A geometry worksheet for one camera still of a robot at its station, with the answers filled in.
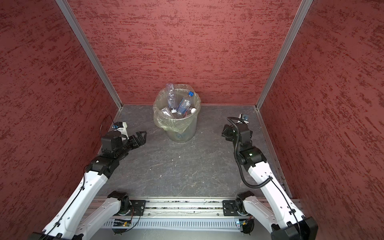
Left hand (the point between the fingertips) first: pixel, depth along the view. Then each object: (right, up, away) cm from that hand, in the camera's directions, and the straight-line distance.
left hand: (140, 137), depth 77 cm
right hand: (+49, +4, -1) cm, 49 cm away
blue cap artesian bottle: (+23, +19, +15) cm, 34 cm away
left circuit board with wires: (-9, -42, -5) cm, 43 cm away
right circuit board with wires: (+55, -42, -6) cm, 70 cm away
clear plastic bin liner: (+20, +27, +15) cm, 37 cm away
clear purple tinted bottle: (+15, +24, +10) cm, 30 cm away
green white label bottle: (+13, +14, +8) cm, 21 cm away
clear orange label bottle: (+28, +14, +6) cm, 32 cm away
